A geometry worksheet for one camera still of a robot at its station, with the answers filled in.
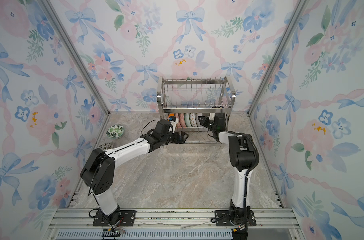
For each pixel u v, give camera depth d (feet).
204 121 3.04
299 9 2.27
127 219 2.42
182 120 3.29
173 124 2.61
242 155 1.88
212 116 3.05
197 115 3.33
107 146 3.13
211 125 2.95
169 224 2.40
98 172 1.61
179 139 2.61
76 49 2.81
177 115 3.30
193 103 4.09
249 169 1.86
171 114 3.33
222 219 2.36
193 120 3.30
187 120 3.30
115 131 3.50
